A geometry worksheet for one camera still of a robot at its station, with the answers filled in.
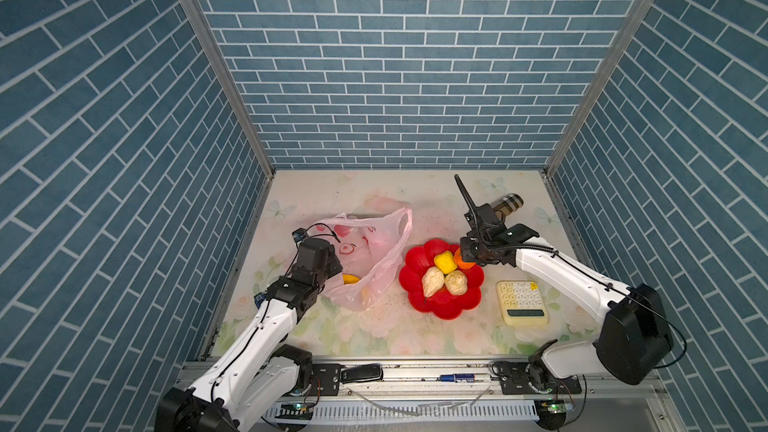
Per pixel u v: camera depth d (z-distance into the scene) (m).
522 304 0.85
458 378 0.74
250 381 0.46
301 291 0.57
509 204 1.08
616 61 0.88
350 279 0.87
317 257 0.64
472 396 0.73
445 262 0.89
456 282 0.84
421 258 0.94
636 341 0.43
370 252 0.92
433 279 0.85
